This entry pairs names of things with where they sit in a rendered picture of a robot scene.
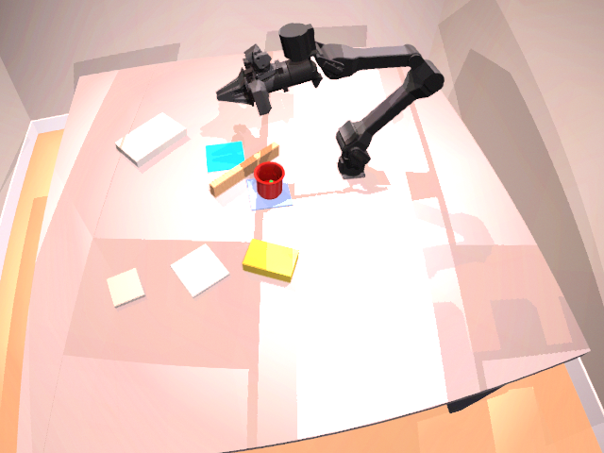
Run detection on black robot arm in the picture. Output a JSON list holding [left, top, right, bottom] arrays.
[[244, 23, 445, 179]]

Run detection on yellow rectangular block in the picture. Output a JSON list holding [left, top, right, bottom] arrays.
[[243, 239, 299, 283]]

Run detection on red cup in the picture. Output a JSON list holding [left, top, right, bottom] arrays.
[[255, 162, 285, 200]]

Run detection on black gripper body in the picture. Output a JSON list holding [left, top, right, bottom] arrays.
[[243, 58, 292, 116]]

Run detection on tan wooden beam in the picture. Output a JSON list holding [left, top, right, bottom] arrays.
[[210, 143, 279, 198]]

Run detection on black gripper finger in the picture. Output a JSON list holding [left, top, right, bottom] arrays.
[[216, 77, 255, 107], [216, 67, 245, 95]]

